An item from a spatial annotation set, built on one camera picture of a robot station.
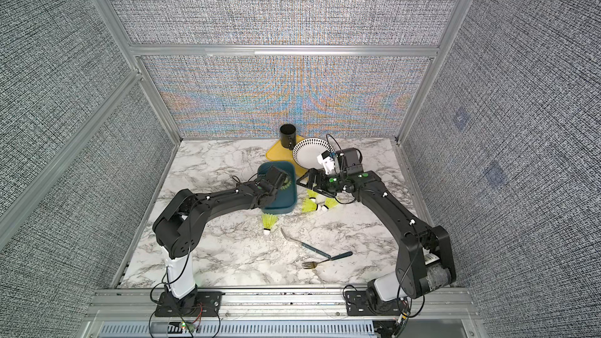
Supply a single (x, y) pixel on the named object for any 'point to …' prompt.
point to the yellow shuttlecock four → (268, 220)
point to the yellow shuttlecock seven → (330, 203)
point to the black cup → (288, 136)
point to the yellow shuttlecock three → (311, 194)
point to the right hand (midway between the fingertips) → (305, 180)
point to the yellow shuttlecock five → (307, 206)
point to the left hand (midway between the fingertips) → (278, 176)
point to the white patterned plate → (306, 152)
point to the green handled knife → (307, 246)
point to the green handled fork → (312, 264)
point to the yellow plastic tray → (278, 152)
